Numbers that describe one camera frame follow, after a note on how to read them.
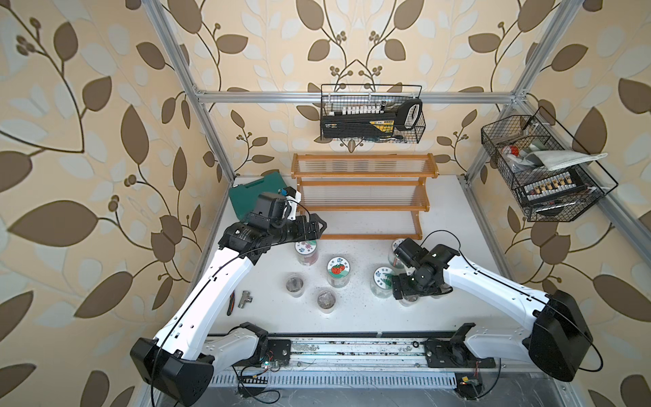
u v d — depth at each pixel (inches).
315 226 24.8
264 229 20.7
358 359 29.1
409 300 31.1
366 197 45.5
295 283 32.5
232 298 33.1
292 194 25.7
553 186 26.4
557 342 15.6
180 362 14.5
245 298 33.2
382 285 31.2
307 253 34.3
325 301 31.1
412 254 25.6
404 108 33.1
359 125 32.7
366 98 35.8
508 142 33.1
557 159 25.1
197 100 36.6
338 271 32.5
